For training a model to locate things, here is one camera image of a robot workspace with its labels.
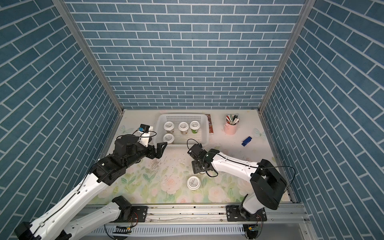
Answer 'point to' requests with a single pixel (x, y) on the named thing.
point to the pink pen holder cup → (230, 129)
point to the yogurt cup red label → (183, 127)
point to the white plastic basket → (176, 129)
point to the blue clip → (245, 142)
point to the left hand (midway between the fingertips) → (163, 141)
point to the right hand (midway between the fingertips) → (200, 167)
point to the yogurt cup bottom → (193, 183)
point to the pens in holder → (232, 119)
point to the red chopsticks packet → (211, 130)
